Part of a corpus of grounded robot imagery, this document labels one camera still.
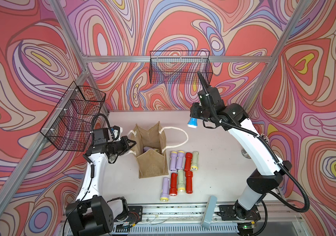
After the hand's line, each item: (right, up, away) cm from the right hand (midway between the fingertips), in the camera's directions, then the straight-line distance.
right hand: (193, 113), depth 70 cm
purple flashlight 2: (-26, -21, +23) cm, 41 cm away
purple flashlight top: (-5, -27, +21) cm, 35 cm away
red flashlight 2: (0, -35, +14) cm, 38 cm away
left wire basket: (-65, -4, +8) cm, 66 cm away
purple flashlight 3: (-14, -43, +7) cm, 46 cm away
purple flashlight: (-9, -28, +19) cm, 35 cm away
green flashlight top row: (+4, -28, +19) cm, 34 cm away
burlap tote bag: (-21, -19, +2) cm, 28 cm away
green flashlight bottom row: (-5, -39, +9) cm, 41 cm away
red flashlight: (-9, -39, +11) cm, 42 cm away
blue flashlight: (-1, -5, -2) cm, 5 cm away
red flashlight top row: (0, -26, +21) cm, 33 cm away
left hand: (-29, -15, +8) cm, 34 cm away
